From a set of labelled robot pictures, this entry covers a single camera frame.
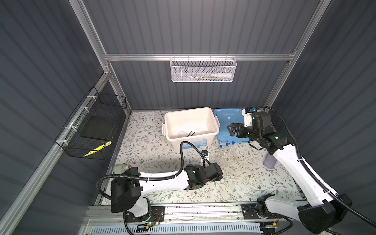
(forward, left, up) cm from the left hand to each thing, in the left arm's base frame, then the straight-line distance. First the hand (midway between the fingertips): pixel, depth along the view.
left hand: (213, 171), depth 78 cm
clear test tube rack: (+14, -13, -8) cm, 21 cm away
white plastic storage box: (+41, +3, -10) cm, 42 cm away
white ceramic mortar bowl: (+31, +17, -7) cm, 36 cm away
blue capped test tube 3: (+13, -13, +6) cm, 19 cm away
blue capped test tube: (+11, -5, +6) cm, 14 cm away
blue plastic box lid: (+48, -19, -10) cm, 53 cm away
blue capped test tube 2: (+13, -9, +5) cm, 16 cm away
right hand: (+15, -12, +17) cm, 26 cm away
